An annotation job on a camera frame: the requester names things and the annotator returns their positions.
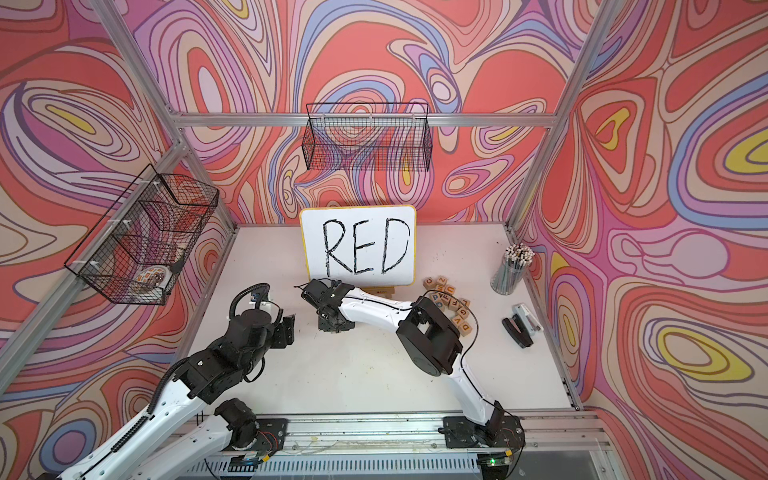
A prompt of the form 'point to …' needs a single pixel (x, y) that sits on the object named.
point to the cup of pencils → (512, 269)
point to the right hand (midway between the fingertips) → (335, 331)
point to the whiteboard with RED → (371, 246)
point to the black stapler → (522, 325)
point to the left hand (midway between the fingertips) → (286, 318)
